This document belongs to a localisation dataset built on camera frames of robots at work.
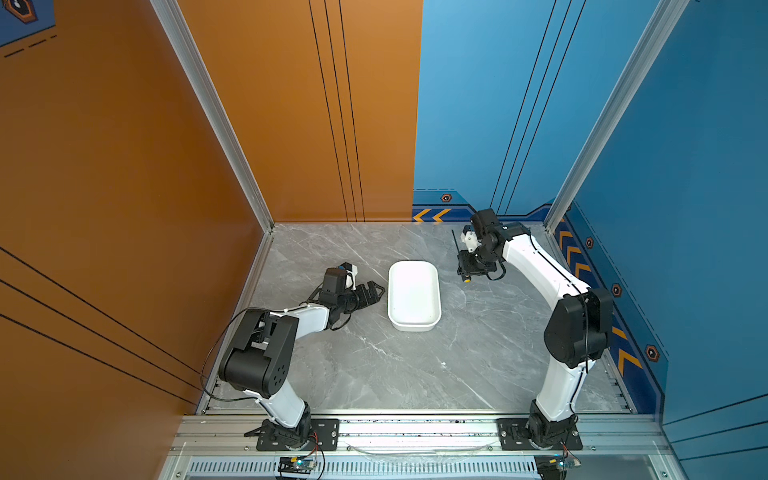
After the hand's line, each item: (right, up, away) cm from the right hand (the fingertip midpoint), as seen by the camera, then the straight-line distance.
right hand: (464, 269), depth 90 cm
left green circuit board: (-45, -45, -20) cm, 67 cm away
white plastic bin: (-15, -10, +7) cm, 19 cm away
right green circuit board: (+17, -45, -21) cm, 52 cm away
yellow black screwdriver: (0, -2, -4) cm, 4 cm away
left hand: (-27, -7, +4) cm, 28 cm away
